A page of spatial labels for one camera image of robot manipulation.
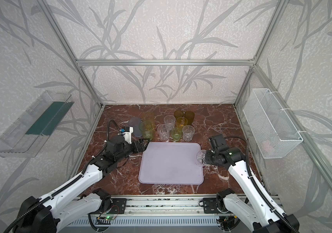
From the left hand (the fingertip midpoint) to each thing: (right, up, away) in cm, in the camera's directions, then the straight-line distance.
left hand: (145, 141), depth 79 cm
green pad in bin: (-41, +12, -15) cm, 45 cm away
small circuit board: (-17, -36, -9) cm, 41 cm away
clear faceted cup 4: (+32, -10, +5) cm, 34 cm away
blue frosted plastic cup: (-11, +10, +20) cm, 25 cm away
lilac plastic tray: (+16, -14, +6) cm, 22 cm away
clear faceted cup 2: (+9, +4, +22) cm, 24 cm away
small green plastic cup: (+17, +3, +21) cm, 28 cm away
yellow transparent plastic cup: (+21, +10, +25) cm, 34 cm away
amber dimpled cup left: (+19, +16, +30) cm, 39 cm away
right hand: (+35, -8, -1) cm, 36 cm away
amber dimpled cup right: (+27, +15, +26) cm, 40 cm away
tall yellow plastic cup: (-4, +13, +35) cm, 38 cm away
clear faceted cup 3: (+26, +3, +22) cm, 34 cm away
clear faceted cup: (+13, +11, +26) cm, 31 cm away
